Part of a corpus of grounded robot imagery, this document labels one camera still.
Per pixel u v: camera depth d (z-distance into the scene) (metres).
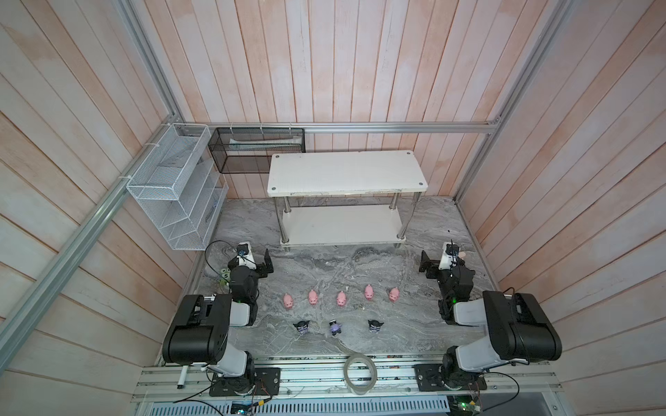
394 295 0.88
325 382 0.75
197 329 0.45
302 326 0.79
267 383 0.73
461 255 0.99
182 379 0.74
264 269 0.84
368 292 0.90
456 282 0.69
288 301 0.88
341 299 0.88
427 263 0.84
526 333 0.45
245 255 0.76
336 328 0.81
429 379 0.73
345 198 1.22
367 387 0.70
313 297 0.88
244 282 0.69
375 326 0.80
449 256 0.77
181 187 0.72
